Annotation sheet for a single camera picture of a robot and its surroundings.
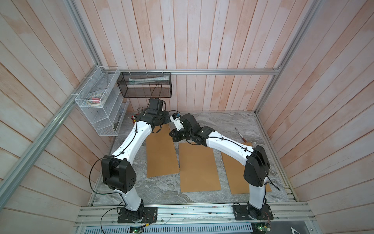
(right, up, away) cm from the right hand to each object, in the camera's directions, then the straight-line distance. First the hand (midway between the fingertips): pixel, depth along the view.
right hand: (168, 133), depth 82 cm
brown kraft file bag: (-5, -13, +8) cm, 16 cm away
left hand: (-1, +9, +4) cm, 9 cm away
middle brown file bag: (+18, -23, +8) cm, 30 cm away
